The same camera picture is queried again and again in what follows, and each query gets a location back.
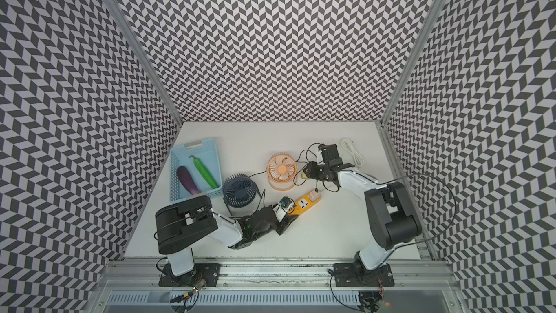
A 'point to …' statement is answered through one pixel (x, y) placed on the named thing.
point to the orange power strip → (302, 204)
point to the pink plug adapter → (313, 195)
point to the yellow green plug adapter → (303, 175)
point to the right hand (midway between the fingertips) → (308, 173)
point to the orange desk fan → (282, 172)
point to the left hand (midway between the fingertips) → (291, 213)
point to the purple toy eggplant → (187, 180)
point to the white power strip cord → (350, 146)
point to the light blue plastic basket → (207, 152)
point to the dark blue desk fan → (239, 190)
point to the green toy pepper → (209, 177)
